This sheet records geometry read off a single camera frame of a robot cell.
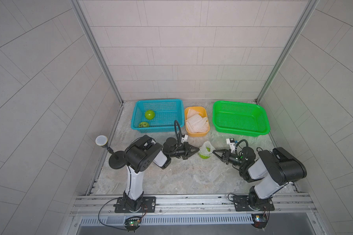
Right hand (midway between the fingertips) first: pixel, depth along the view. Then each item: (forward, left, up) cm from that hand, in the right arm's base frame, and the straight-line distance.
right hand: (214, 154), depth 83 cm
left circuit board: (-29, +42, -2) cm, 51 cm away
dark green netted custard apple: (+22, +42, +3) cm, 48 cm away
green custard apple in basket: (+31, +40, +2) cm, 51 cm away
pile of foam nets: (+22, +8, +1) cm, 23 cm away
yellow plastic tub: (+32, +2, +1) cm, 32 cm away
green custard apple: (-1, +6, -1) cm, 6 cm away
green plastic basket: (+29, -26, -6) cm, 39 cm away
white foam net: (0, +6, +4) cm, 8 cm away
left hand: (+2, +8, 0) cm, 8 cm away
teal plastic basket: (+35, +35, -3) cm, 50 cm away
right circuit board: (-31, -16, -8) cm, 36 cm away
